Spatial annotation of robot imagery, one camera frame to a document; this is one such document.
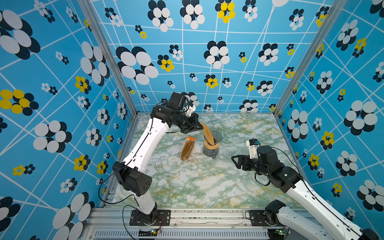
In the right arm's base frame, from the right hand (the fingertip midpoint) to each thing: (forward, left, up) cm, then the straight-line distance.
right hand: (238, 158), depth 76 cm
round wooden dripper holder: (+11, +11, -7) cm, 17 cm away
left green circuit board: (-31, +42, -17) cm, 55 cm away
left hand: (+9, +17, +14) cm, 24 cm away
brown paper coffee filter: (+9, +15, +8) cm, 19 cm away
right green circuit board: (-30, -17, -18) cm, 39 cm away
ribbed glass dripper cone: (+15, +9, -3) cm, 18 cm away
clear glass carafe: (+10, +13, -12) cm, 21 cm away
